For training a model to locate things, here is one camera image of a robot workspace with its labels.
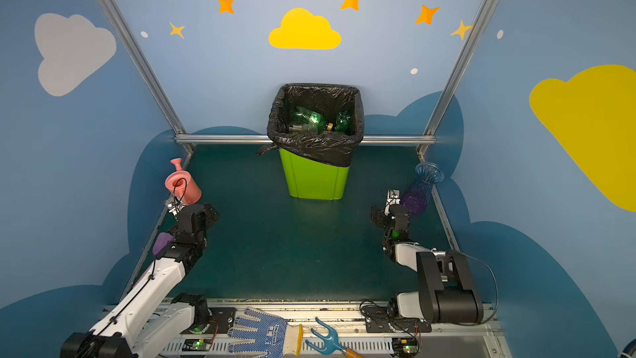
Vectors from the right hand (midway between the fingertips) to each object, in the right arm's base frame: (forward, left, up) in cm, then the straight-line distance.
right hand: (392, 203), depth 93 cm
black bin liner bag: (+30, +26, +25) cm, 47 cm away
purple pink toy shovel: (-18, +85, -5) cm, 87 cm away
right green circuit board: (-44, +1, -8) cm, 45 cm away
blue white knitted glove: (-43, +39, -7) cm, 59 cm away
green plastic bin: (+6, +30, +5) cm, 31 cm away
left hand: (-11, +68, +7) cm, 69 cm away
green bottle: (+22, +20, +20) cm, 36 cm away
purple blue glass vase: (+3, -10, +1) cm, 10 cm away
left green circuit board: (-47, +61, -7) cm, 77 cm away
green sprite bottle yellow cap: (+23, +31, +19) cm, 43 cm away
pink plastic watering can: (+1, +81, +5) cm, 81 cm away
